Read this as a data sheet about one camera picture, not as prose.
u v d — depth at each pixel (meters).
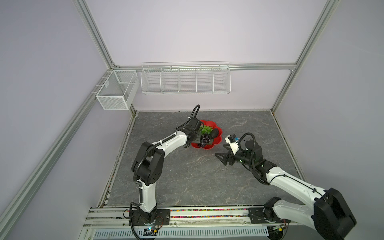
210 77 1.03
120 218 0.75
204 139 0.94
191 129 0.74
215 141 1.02
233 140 0.68
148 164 0.50
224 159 0.71
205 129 1.02
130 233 0.70
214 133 1.02
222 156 0.71
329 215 0.40
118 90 1.02
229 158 0.70
